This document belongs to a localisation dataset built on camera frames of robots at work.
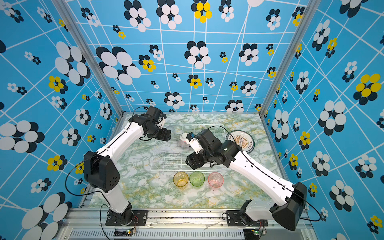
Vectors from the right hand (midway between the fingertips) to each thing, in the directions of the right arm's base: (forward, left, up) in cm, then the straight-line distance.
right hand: (192, 158), depth 72 cm
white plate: (+25, -33, -19) cm, 46 cm away
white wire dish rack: (+13, +16, -21) cm, 29 cm away
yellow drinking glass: (-3, +8, -21) cm, 22 cm away
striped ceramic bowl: (+20, +7, -15) cm, 26 cm away
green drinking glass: (-2, -2, -21) cm, 21 cm away
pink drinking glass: (-3, -13, -21) cm, 25 cm away
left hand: (+17, +17, -5) cm, 25 cm away
